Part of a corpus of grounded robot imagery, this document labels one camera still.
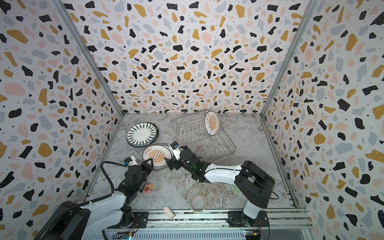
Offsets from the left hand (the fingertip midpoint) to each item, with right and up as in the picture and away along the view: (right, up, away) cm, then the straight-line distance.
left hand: (152, 157), depth 86 cm
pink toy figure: (-1, -16, -5) cm, 16 cm away
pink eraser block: (+12, -26, -11) cm, 30 cm away
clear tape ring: (+26, -23, -6) cm, 35 cm away
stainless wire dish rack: (+20, +15, +18) cm, 31 cm away
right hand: (+11, +5, -6) cm, 13 cm away
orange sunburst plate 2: (+35, +21, +20) cm, 45 cm away
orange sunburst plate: (+1, +1, +9) cm, 9 cm away
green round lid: (+48, -18, -2) cm, 51 cm away
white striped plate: (-14, +13, +20) cm, 28 cm away
